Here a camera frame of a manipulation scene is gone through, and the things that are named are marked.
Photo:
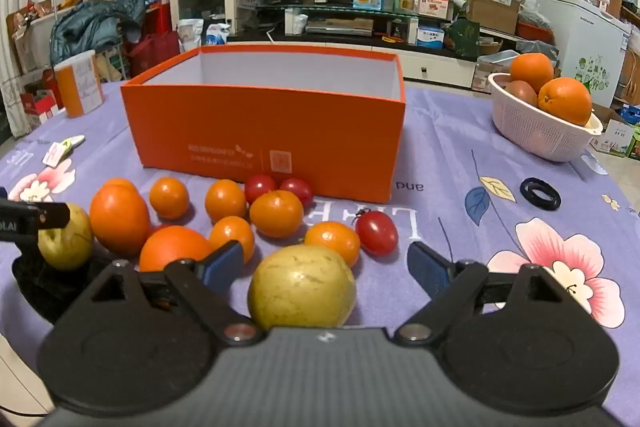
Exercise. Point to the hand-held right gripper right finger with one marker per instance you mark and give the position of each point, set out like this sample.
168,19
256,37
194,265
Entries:
427,269

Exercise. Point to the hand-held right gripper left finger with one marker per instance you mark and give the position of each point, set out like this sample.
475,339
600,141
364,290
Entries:
225,264

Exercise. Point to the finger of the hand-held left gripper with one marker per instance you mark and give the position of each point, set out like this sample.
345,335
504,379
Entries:
50,214

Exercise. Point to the small orange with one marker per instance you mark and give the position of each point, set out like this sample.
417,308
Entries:
225,201
169,198
332,243
276,213
120,183
231,234

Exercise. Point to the yellow-green pear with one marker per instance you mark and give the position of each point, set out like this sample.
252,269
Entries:
67,244
300,289

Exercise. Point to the large orange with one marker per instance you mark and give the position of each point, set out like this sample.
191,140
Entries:
565,102
120,219
172,249
531,68

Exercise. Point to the orange cardboard box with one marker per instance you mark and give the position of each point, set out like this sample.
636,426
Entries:
260,127

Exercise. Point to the small wrapped packet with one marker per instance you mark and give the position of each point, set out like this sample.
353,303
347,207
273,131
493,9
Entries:
60,150

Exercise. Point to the red white carton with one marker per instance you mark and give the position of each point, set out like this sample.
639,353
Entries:
37,102

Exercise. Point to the purple floral tablecloth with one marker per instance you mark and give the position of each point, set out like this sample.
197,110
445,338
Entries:
450,147

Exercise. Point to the orange white canister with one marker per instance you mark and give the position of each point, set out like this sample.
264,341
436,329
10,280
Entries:
80,87

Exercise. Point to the white colander basket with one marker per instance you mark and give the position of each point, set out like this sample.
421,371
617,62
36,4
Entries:
540,137

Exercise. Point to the red shopping bag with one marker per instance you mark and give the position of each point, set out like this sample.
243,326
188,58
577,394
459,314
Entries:
155,52

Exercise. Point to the blue puffer jacket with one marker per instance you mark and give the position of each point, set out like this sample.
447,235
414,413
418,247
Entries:
95,24

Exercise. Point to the white television stand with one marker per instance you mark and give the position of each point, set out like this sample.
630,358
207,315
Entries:
440,67

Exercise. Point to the white curtain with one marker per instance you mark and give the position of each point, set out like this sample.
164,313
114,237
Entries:
20,7

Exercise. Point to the blue white plastic bag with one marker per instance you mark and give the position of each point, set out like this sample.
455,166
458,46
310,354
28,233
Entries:
217,34

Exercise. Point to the white green carton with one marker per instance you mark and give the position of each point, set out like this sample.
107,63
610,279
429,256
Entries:
617,139

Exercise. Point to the blue white tissue box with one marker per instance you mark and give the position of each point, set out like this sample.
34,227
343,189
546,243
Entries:
430,38

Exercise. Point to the dark green gift box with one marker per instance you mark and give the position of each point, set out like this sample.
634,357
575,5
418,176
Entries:
462,39

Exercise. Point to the silver media player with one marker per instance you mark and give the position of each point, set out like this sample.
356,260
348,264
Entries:
340,26

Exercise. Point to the brown cardboard box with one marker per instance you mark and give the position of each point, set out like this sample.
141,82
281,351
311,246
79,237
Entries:
492,14

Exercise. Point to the orange white carton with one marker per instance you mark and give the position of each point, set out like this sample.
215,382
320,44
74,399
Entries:
434,2

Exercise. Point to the white chest freezer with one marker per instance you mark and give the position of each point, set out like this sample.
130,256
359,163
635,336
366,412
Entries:
575,37

